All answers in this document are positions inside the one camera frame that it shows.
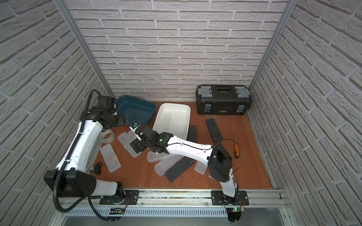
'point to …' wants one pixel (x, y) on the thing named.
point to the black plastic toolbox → (223, 99)
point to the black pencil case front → (179, 168)
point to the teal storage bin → (140, 111)
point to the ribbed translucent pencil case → (165, 163)
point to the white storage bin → (173, 118)
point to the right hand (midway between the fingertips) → (140, 138)
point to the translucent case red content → (201, 167)
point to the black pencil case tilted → (214, 130)
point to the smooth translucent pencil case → (153, 157)
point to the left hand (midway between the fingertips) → (121, 118)
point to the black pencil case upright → (192, 133)
